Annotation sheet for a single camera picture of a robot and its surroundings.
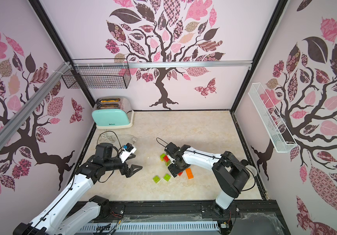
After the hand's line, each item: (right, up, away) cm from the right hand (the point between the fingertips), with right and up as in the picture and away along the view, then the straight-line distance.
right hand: (179, 170), depth 86 cm
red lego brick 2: (+1, -2, +1) cm, 2 cm away
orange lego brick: (+6, -2, +1) cm, 7 cm away
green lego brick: (-13, -4, -2) cm, 14 cm away
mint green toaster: (-46, +36, +13) cm, 60 cm away
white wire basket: (+46, +22, -21) cm, 55 cm away
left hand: (-24, +7, -9) cm, 26 cm away
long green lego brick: (-10, +8, +2) cm, 13 cm away
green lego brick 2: (-7, -3, -1) cm, 8 cm away
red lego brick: (-8, +7, -1) cm, 11 cm away
